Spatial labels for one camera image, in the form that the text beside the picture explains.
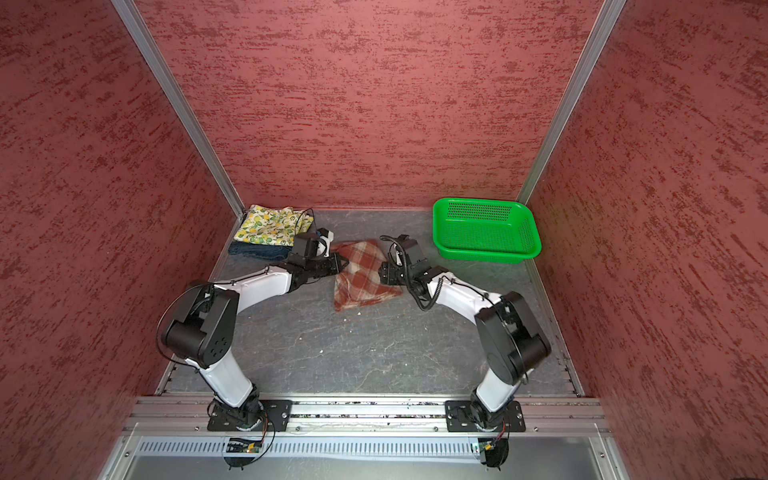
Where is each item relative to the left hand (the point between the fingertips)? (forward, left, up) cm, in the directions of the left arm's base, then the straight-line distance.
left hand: (347, 266), depth 95 cm
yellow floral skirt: (+20, +31, -3) cm, 37 cm away
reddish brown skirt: (-5, -4, -1) cm, 7 cm away
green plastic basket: (+22, -50, -7) cm, 55 cm away
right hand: (-4, -13, +1) cm, 14 cm away
